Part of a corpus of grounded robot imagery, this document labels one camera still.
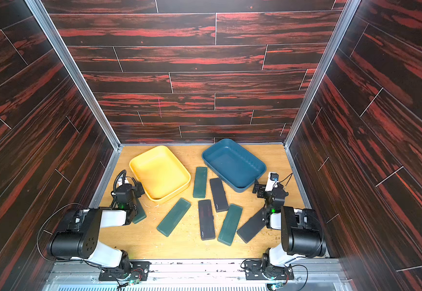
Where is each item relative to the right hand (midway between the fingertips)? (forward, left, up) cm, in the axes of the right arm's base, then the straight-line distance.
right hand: (270, 179), depth 92 cm
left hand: (-4, +73, -2) cm, 73 cm away
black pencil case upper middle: (-7, +26, -9) cm, 28 cm away
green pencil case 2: (+1, +37, -7) cm, 37 cm away
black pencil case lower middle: (-25, +31, -8) cm, 41 cm away
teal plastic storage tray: (+16, +16, -9) cm, 24 cm away
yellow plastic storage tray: (+10, +63, -13) cm, 65 cm away
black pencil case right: (-21, +9, -9) cm, 25 cm away
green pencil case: (-18, +65, -7) cm, 68 cm away
